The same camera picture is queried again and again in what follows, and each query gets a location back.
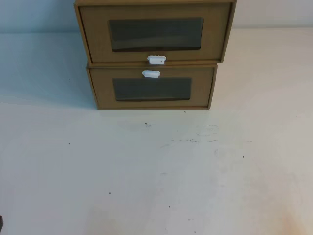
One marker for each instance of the white drawer handle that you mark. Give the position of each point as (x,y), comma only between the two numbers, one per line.
(156,60)
(151,73)

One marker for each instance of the lower brown shoebox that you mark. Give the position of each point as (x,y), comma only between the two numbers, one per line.
(178,87)

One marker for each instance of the upper brown shoebox shell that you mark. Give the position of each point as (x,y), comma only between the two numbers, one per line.
(227,29)

